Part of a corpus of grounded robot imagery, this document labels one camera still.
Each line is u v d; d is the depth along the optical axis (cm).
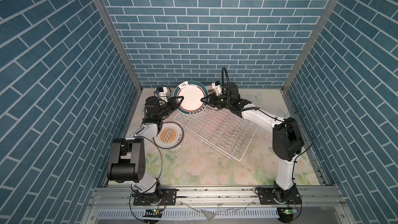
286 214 71
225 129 91
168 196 74
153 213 72
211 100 77
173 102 77
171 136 92
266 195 74
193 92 87
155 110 69
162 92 80
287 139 51
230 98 70
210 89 84
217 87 83
